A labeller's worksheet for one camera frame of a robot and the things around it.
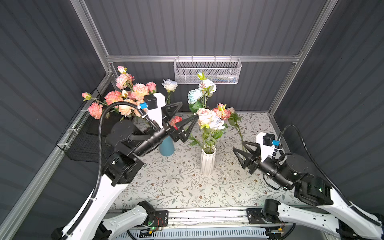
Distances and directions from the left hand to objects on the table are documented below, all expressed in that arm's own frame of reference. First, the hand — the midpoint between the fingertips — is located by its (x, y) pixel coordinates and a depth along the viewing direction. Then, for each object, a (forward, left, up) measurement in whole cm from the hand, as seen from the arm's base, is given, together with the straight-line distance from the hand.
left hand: (190, 109), depth 45 cm
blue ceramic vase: (+17, +14, -47) cm, 52 cm away
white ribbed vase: (+1, -8, -37) cm, 38 cm away
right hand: (-5, -18, -16) cm, 25 cm away
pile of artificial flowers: (+44, -35, -52) cm, 77 cm away
